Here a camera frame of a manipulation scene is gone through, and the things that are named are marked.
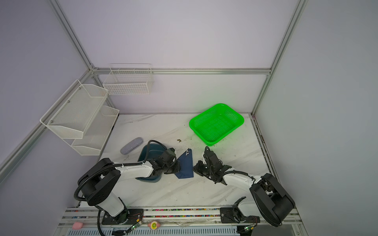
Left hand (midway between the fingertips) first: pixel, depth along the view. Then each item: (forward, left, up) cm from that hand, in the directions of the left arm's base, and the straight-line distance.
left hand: (180, 168), depth 89 cm
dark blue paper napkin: (+2, -3, 0) cm, 4 cm away
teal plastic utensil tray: (-12, +10, +19) cm, 24 cm away
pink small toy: (-29, +49, -1) cm, 57 cm away
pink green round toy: (-30, +11, +3) cm, 32 cm away
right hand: (-2, -6, +4) cm, 8 cm away
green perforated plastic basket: (+38, -26, -1) cm, 46 cm away
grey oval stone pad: (+15, +34, +1) cm, 38 cm away
